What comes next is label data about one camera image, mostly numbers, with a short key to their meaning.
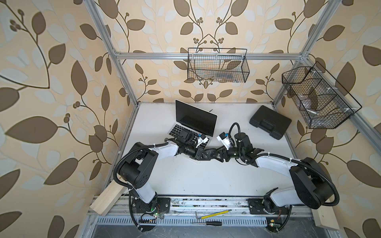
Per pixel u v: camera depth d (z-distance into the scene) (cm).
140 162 47
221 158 76
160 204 74
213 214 72
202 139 81
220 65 98
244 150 69
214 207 75
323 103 72
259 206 73
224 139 77
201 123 110
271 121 102
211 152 81
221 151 75
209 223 70
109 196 74
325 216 68
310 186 43
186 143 76
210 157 81
